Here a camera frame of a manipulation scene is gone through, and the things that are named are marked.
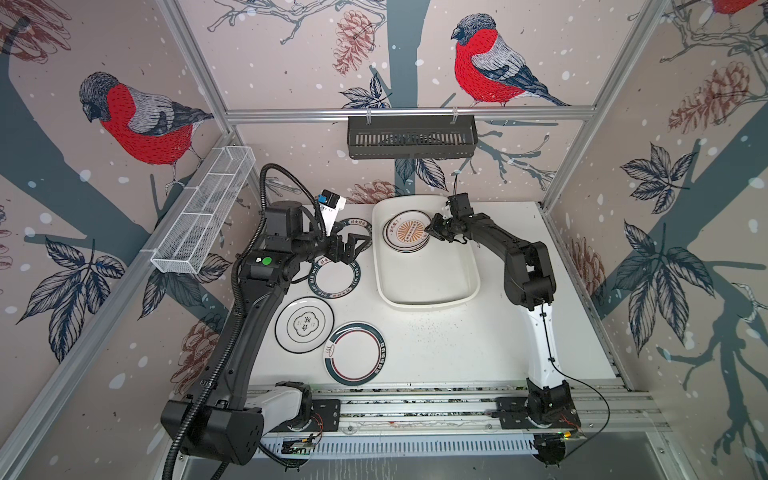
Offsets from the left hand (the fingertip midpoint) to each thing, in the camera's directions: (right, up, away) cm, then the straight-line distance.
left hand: (352, 230), depth 69 cm
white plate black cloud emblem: (-18, -29, +21) cm, 40 cm away
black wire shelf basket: (+15, +33, +37) cm, 52 cm away
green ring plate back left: (-5, +2, +46) cm, 47 cm away
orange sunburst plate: (+14, 0, +41) cm, 43 cm away
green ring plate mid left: (-10, -17, +29) cm, 35 cm away
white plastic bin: (+27, -15, +32) cm, 44 cm away
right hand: (+21, 0, +37) cm, 43 cm away
